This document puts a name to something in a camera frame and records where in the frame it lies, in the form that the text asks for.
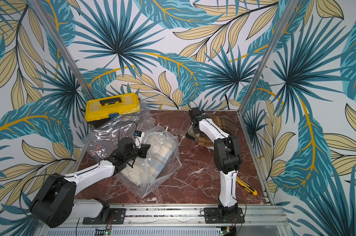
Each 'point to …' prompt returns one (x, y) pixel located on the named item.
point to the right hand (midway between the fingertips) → (205, 128)
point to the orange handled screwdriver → (98, 148)
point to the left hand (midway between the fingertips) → (149, 147)
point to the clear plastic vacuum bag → (108, 134)
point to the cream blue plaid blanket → (143, 170)
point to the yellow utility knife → (247, 187)
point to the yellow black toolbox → (99, 111)
